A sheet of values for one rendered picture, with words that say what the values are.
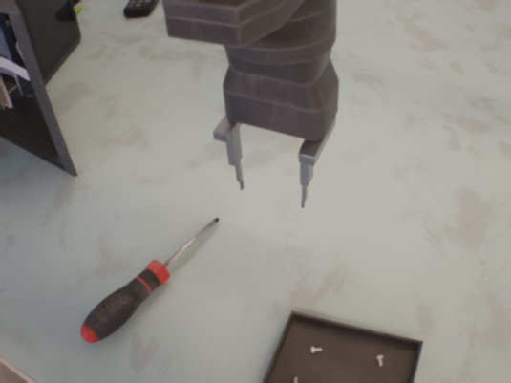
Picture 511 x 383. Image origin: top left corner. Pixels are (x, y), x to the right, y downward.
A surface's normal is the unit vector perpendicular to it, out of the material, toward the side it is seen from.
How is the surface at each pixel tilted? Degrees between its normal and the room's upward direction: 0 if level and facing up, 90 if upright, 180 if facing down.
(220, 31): 90
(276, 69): 98
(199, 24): 90
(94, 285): 0
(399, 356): 0
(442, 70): 0
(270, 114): 90
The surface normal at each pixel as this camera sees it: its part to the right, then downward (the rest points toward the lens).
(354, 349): -0.05, -0.69
